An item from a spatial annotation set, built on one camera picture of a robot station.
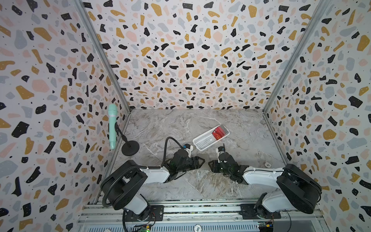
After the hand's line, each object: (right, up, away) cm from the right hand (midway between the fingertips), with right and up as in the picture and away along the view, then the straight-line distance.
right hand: (211, 163), depth 89 cm
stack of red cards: (+7, +18, +15) cm, 24 cm away
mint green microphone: (-53, +31, -14) cm, 63 cm away
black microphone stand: (-54, +8, +9) cm, 55 cm away
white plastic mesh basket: (-1, +14, +15) cm, 20 cm away
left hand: (-4, +2, -5) cm, 6 cm away
